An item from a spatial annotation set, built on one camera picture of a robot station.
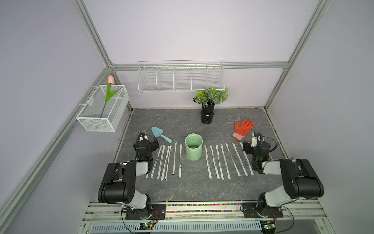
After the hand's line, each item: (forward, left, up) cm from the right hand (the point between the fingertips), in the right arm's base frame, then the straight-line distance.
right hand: (251, 140), depth 95 cm
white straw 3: (-8, +22, -5) cm, 24 cm away
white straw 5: (-20, +11, -6) cm, 24 cm away
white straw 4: (-10, +19, -6) cm, 22 cm away
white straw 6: (-14, +8, -6) cm, 17 cm away
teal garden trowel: (+11, +65, -5) cm, 66 cm away
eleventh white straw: (-17, +47, -6) cm, 50 cm away
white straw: (-13, +29, -6) cm, 33 cm away
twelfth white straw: (-17, +51, -6) cm, 54 cm away
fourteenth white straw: (-10, +59, -6) cm, 60 cm away
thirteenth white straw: (-20, +56, -6) cm, 60 cm away
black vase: (+20, +28, +5) cm, 35 cm away
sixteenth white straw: (-21, +66, -5) cm, 70 cm away
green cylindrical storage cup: (-1, +38, -2) cm, 38 cm away
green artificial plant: (+20, +29, +19) cm, 40 cm away
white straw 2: (-13, +25, -6) cm, 29 cm away
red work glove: (+13, 0, -5) cm, 14 cm away
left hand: (-1, +68, +2) cm, 68 cm away
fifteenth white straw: (-16, +62, -6) cm, 65 cm away
